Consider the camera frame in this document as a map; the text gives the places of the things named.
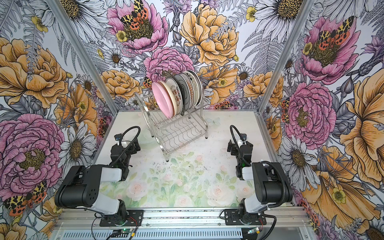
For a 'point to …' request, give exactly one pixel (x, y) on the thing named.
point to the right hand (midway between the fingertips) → (238, 144)
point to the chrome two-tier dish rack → (170, 132)
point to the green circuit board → (121, 233)
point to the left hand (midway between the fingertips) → (130, 143)
